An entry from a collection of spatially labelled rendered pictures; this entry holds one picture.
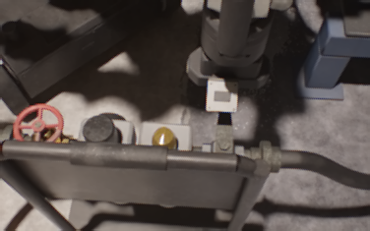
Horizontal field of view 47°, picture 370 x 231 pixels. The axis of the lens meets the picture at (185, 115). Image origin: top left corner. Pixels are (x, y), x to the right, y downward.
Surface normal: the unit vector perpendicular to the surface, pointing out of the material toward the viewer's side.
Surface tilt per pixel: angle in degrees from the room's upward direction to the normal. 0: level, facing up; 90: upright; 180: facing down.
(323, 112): 0
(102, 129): 0
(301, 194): 0
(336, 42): 90
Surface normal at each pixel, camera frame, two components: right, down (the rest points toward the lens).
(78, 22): 0.00, -0.46
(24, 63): 0.46, 0.15
